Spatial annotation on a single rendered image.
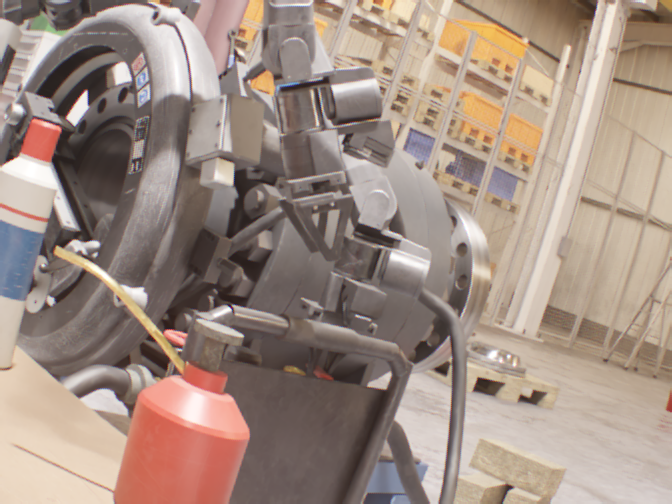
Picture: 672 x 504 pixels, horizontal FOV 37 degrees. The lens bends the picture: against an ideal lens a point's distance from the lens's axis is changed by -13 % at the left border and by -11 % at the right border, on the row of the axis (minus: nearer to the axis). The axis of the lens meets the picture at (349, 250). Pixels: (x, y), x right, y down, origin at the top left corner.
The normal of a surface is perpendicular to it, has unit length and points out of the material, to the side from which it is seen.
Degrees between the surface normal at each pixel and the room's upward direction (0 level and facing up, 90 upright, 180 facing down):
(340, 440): 90
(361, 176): 72
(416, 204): 54
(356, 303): 90
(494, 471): 90
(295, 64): 90
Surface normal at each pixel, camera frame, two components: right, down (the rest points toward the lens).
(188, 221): 0.67, 0.23
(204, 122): -0.66, -0.21
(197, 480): 0.40, 0.17
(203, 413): 0.40, -0.56
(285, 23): 0.17, 0.11
